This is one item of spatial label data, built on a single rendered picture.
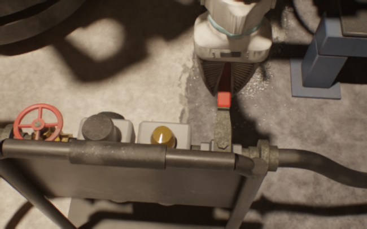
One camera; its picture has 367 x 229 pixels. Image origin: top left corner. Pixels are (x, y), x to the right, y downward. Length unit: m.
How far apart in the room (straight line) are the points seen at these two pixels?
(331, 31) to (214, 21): 0.60
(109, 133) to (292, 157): 0.28
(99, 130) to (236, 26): 0.25
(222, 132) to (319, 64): 0.58
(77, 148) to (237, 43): 0.24
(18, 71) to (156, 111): 0.44
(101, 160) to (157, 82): 0.73
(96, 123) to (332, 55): 0.71
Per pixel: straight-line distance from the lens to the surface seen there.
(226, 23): 0.51
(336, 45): 1.12
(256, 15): 0.51
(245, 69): 0.64
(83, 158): 0.54
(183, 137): 0.66
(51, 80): 1.31
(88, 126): 0.63
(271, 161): 0.67
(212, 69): 0.64
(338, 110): 1.28
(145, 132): 0.66
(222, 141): 0.64
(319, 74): 1.22
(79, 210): 1.12
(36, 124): 0.65
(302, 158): 0.68
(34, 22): 1.29
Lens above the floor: 1.06
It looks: 62 degrees down
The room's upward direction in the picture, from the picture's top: straight up
